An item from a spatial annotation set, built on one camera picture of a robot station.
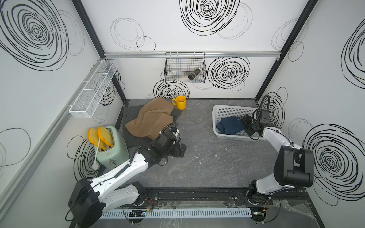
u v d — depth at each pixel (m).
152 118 1.00
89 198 0.38
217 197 0.76
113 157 0.73
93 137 0.73
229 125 0.95
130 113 1.09
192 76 0.89
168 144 0.60
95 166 0.73
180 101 1.09
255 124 0.72
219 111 1.05
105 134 0.80
